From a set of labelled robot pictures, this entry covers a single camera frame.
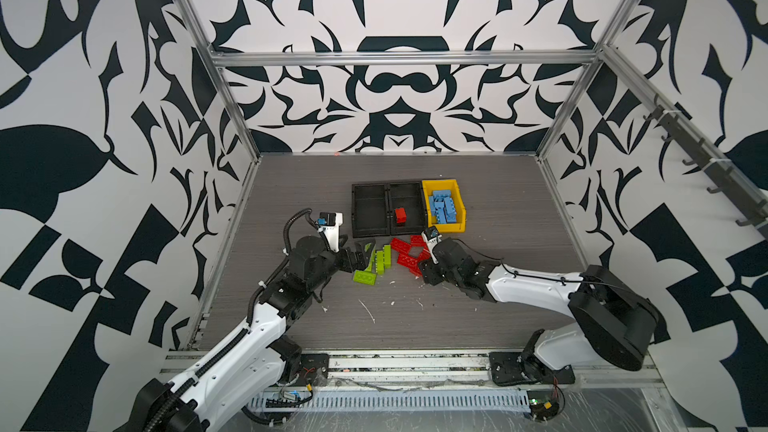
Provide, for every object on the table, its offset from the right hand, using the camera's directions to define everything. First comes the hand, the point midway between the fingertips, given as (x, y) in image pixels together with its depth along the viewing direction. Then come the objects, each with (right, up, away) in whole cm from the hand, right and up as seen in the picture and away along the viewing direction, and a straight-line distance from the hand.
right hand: (428, 257), depth 89 cm
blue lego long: (+5, +14, +12) cm, 19 cm away
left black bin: (-18, +13, +17) cm, 28 cm away
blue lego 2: (+9, +11, +10) cm, 17 cm away
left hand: (-19, +9, -12) cm, 24 cm away
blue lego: (+8, +17, +15) cm, 24 cm away
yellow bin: (+8, +21, +13) cm, 26 cm away
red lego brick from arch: (-6, -2, +3) cm, 7 cm away
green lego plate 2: (-19, -6, +1) cm, 20 cm away
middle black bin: (-4, +17, +23) cm, 29 cm away
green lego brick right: (-13, -1, +1) cm, 13 cm away
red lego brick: (-8, +2, +5) cm, 10 cm away
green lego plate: (-16, -1, +1) cm, 16 cm away
